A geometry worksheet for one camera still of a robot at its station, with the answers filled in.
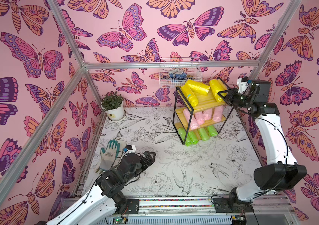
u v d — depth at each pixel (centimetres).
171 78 94
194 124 83
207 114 88
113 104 100
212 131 100
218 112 89
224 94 71
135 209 73
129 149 68
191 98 73
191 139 95
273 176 42
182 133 97
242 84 66
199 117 85
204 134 99
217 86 76
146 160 65
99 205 59
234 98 64
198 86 78
